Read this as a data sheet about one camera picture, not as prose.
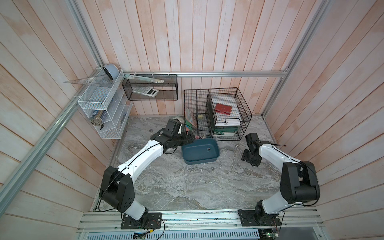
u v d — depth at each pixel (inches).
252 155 29.3
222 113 36.5
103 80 34.0
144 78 36.2
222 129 37.3
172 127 25.0
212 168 35.7
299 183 17.9
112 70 33.2
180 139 28.3
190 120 42.2
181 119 44.8
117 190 16.7
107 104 27.7
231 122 36.5
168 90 42.4
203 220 29.4
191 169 35.6
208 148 39.3
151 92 38.5
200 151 39.0
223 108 37.3
